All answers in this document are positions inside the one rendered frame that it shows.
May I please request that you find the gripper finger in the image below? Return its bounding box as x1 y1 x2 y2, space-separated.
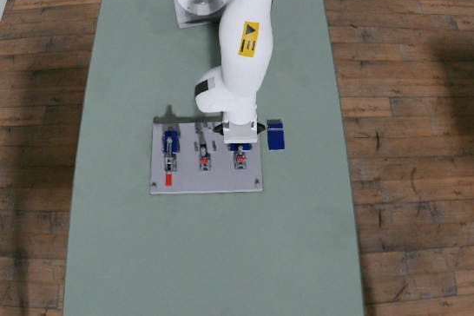
257 122 266 134
214 123 224 135

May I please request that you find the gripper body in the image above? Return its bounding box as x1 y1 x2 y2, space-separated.
222 111 257 133

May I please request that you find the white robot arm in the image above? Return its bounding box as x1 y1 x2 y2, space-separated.
178 0 273 143

